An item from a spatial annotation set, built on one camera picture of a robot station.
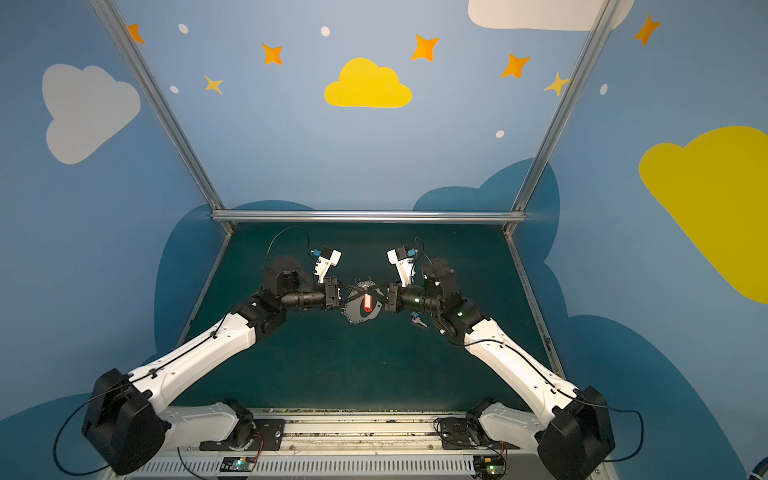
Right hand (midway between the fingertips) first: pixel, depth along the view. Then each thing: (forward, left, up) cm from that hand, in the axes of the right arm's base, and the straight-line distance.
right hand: (370, 288), depth 70 cm
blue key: (+7, -13, -28) cm, 31 cm away
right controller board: (-31, -30, -29) cm, 52 cm away
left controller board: (-34, +31, -28) cm, 54 cm away
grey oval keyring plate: (+9, +9, -27) cm, 30 cm away
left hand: (-2, +1, 0) cm, 2 cm away
